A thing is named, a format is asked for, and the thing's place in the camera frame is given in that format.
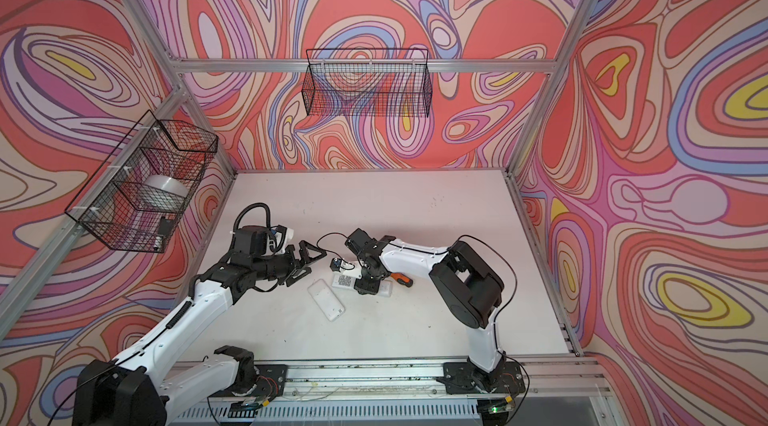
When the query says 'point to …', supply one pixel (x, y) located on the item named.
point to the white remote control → (347, 281)
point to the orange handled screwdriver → (402, 279)
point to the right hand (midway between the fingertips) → (369, 285)
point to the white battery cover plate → (326, 299)
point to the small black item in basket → (165, 226)
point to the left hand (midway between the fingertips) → (321, 259)
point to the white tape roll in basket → (162, 193)
